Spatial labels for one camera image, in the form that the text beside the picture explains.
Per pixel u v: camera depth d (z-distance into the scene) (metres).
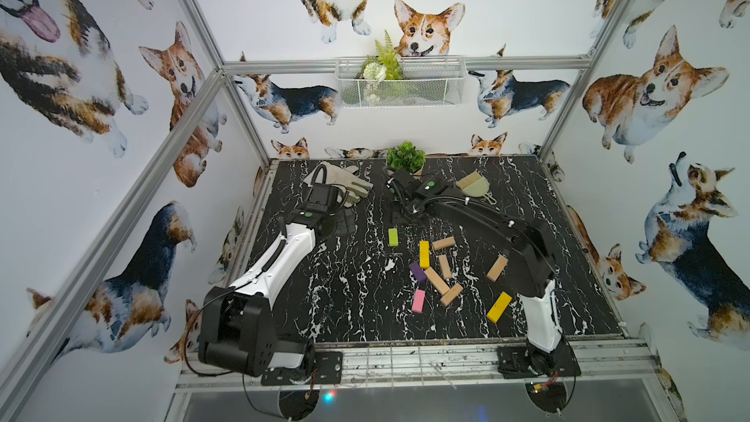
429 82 0.92
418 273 0.90
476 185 1.13
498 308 0.83
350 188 1.12
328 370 0.74
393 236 0.98
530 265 0.50
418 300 0.84
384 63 0.82
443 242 0.97
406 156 1.02
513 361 0.74
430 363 0.75
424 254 0.93
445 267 0.90
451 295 0.86
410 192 0.67
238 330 0.42
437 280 0.88
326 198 0.67
